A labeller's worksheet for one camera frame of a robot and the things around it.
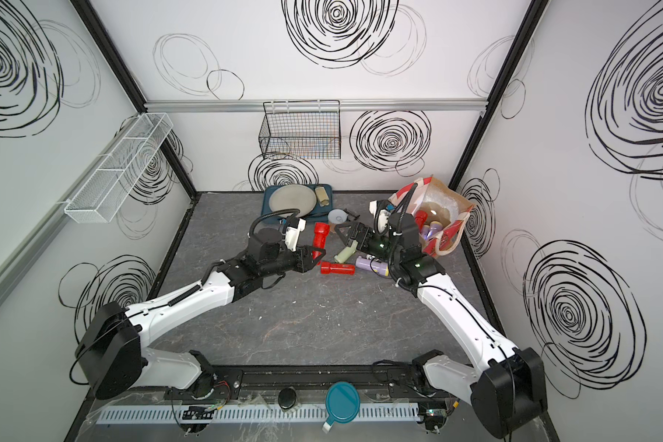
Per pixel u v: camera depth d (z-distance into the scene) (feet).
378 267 3.08
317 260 2.45
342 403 2.12
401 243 1.88
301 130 4.06
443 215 3.21
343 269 3.04
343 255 3.19
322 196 3.79
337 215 3.45
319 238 2.51
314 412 2.11
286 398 2.10
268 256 2.04
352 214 3.66
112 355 1.34
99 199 2.37
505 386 1.24
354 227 2.12
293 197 3.89
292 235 2.33
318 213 3.63
